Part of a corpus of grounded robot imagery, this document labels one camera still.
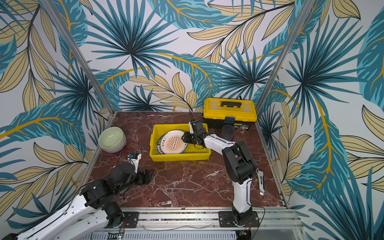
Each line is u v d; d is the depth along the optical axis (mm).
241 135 984
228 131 954
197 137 752
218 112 977
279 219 762
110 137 975
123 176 531
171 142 982
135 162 650
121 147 927
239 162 523
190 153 899
